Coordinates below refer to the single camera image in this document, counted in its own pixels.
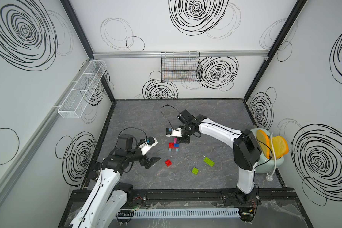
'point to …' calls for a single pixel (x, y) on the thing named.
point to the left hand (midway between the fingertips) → (153, 150)
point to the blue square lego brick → (176, 145)
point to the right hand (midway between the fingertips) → (177, 137)
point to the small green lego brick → (194, 170)
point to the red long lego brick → (171, 146)
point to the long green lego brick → (209, 161)
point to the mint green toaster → (266, 165)
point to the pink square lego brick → (175, 140)
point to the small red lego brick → (168, 163)
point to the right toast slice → (280, 145)
